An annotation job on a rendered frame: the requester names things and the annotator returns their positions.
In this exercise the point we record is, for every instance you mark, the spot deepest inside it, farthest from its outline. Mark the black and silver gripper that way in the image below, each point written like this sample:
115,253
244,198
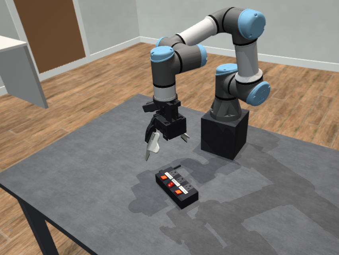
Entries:
168,121

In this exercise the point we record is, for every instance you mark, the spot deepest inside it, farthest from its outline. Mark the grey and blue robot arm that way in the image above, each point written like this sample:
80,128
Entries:
244,80

